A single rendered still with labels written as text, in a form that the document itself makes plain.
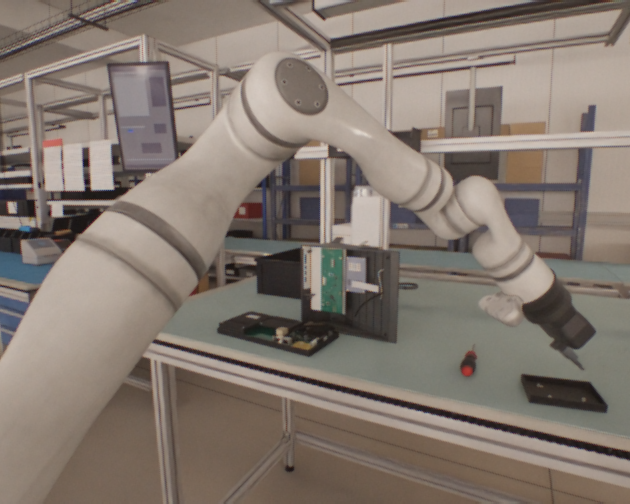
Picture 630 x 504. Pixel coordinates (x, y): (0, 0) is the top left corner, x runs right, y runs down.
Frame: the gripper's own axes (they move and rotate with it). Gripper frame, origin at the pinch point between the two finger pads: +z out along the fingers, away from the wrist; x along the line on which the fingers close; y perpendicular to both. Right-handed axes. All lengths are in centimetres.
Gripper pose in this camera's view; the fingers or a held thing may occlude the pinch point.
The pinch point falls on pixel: (581, 368)
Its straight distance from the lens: 78.7
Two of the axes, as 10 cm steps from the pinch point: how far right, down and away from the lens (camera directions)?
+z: 7.0, 6.9, 1.7
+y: 7.0, -7.1, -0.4
